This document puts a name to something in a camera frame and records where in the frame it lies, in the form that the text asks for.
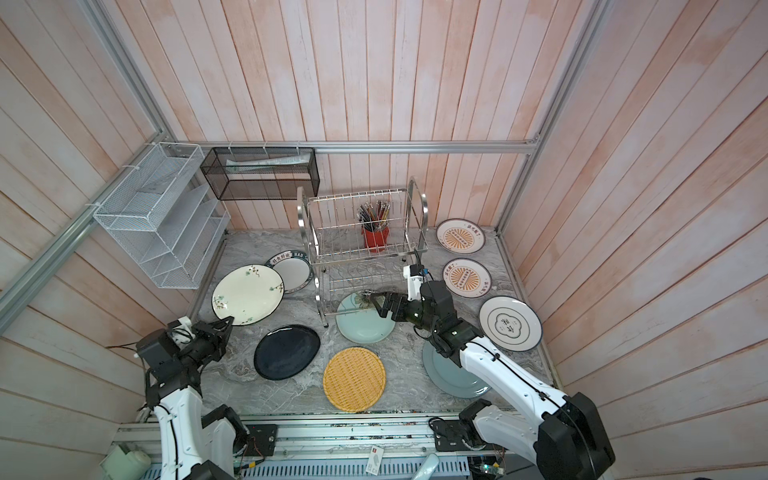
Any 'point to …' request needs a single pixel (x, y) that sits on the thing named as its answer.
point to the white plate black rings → (510, 323)
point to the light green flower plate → (359, 319)
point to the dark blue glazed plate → (285, 351)
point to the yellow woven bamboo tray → (354, 380)
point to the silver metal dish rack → (358, 244)
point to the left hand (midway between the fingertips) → (236, 320)
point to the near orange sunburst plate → (467, 278)
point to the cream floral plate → (249, 293)
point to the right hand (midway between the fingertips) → (382, 297)
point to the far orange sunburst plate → (460, 236)
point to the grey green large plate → (449, 378)
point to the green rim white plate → (295, 268)
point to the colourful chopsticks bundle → (373, 217)
